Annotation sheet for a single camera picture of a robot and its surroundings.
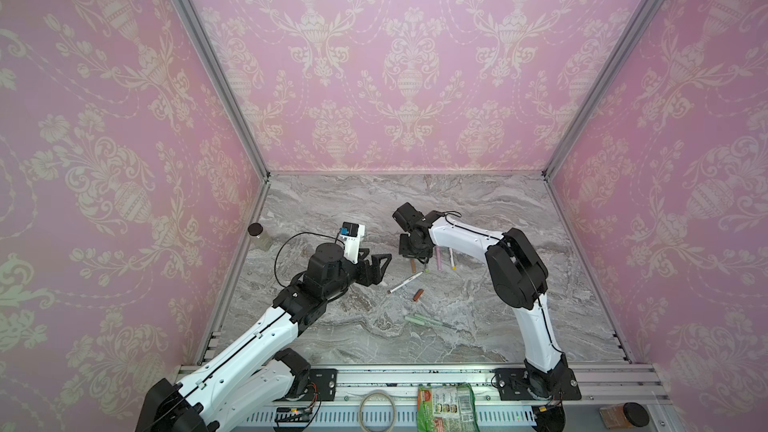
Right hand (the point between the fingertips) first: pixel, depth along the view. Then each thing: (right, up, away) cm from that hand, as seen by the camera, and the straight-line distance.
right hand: (408, 252), depth 98 cm
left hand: (-8, +3, -22) cm, 24 cm away
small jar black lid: (-48, +8, -5) cm, 49 cm away
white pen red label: (-1, -8, -6) cm, 10 cm away
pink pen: (+10, -2, -1) cm, 10 cm away
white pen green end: (+6, -5, -3) cm, 9 cm away
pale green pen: (+6, -17, -12) cm, 22 cm away
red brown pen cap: (+3, -11, -8) cm, 14 cm away
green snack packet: (+7, -32, -28) cm, 43 cm away
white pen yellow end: (+14, -2, -1) cm, 15 cm away
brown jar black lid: (+44, -29, -34) cm, 63 cm away
